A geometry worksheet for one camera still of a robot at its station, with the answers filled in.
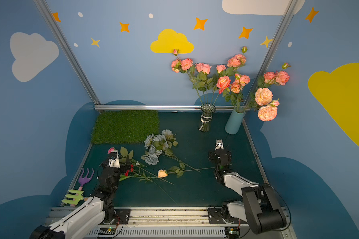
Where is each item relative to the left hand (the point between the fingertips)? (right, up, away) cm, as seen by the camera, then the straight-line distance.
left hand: (118, 154), depth 84 cm
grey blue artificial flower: (+21, +5, +7) cm, 23 cm away
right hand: (+62, +3, +7) cm, 62 cm away
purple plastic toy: (-23, -16, +3) cm, 28 cm away
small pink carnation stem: (-9, +1, +9) cm, 13 cm away
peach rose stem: (+35, -10, +3) cm, 36 cm away
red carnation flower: (+9, -11, +4) cm, 15 cm away
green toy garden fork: (-20, -22, -6) cm, 30 cm away
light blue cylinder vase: (+73, +19, +19) cm, 78 cm away
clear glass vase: (+54, +28, +17) cm, 63 cm away
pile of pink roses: (+47, +43, +5) cm, 64 cm away
